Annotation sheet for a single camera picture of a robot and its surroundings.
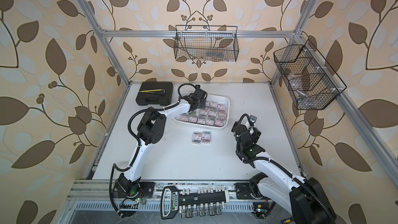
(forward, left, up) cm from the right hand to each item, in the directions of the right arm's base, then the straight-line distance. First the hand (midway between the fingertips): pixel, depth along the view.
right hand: (245, 125), depth 85 cm
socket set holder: (-34, +23, -9) cm, 42 cm away
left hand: (+24, +27, -5) cm, 37 cm away
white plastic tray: (+12, +16, -8) cm, 21 cm away
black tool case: (+25, +56, -3) cm, 61 cm away
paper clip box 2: (-2, +28, -9) cm, 29 cm away
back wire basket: (+48, +18, +23) cm, 56 cm away
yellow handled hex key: (+33, +59, -4) cm, 68 cm away
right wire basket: (+10, -29, +23) cm, 39 cm away
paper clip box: (-2, +23, -9) cm, 24 cm away
